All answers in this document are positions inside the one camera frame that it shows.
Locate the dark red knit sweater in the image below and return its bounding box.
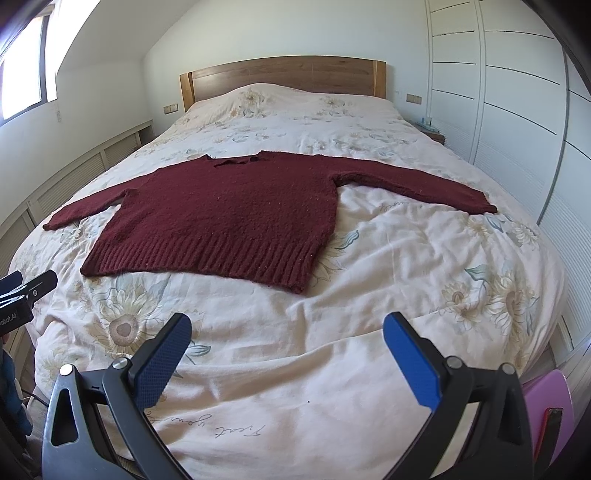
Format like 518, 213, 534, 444
46, 151, 494, 294

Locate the pink object with red phone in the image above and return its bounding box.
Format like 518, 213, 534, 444
523, 369, 574, 479

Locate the floral cream duvet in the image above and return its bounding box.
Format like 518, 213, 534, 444
11, 83, 566, 479

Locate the right wooden nightstand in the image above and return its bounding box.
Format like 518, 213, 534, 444
413, 123, 446, 145

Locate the white sliding wardrobe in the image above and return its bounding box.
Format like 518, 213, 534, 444
425, 0, 590, 351

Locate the wooden headboard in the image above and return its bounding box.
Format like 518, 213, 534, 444
179, 55, 388, 110

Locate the louvered low wall cabinet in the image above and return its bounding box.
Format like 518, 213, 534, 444
1, 120, 152, 276

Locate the window with dark frame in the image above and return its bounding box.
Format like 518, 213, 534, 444
1, 11, 57, 124

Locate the left wall switch plate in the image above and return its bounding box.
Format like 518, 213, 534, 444
163, 103, 178, 114

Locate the wall switch plate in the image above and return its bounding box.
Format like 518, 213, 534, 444
406, 94, 423, 105
163, 103, 178, 114

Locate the right wall switch plate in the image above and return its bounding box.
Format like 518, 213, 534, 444
406, 94, 423, 105

